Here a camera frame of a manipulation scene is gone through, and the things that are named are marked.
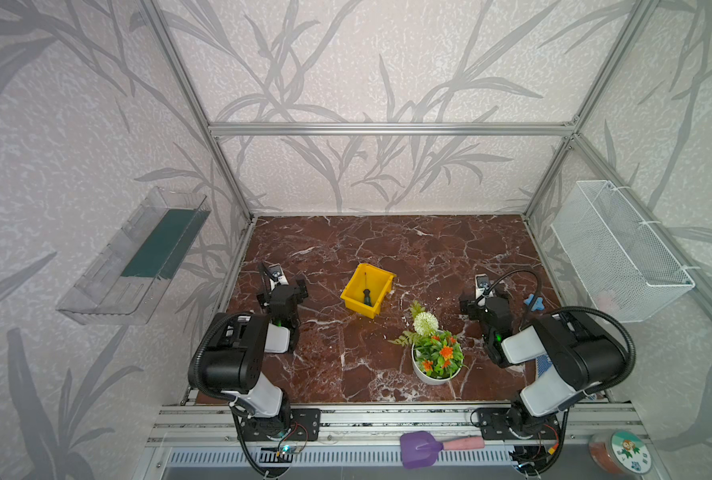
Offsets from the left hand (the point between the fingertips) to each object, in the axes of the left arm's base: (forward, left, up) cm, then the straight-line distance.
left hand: (285, 269), depth 93 cm
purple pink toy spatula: (-46, -40, -7) cm, 61 cm away
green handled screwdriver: (-4, -26, -7) cm, 27 cm away
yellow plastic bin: (0, -30, -7) cm, 31 cm away
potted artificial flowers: (-29, -43, +9) cm, 53 cm away
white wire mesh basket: (-17, -83, +27) cm, 89 cm away
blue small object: (-8, -81, -7) cm, 81 cm away
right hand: (-2, -63, -3) cm, 63 cm away
